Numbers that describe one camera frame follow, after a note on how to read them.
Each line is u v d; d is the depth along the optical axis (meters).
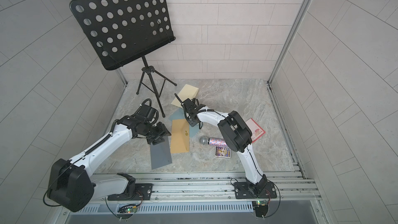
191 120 0.71
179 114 0.99
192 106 0.77
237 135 0.53
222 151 0.82
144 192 0.71
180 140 0.87
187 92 1.13
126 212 0.66
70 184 0.38
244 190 0.70
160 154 0.83
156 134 0.69
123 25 0.63
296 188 0.73
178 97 0.77
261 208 0.68
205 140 0.84
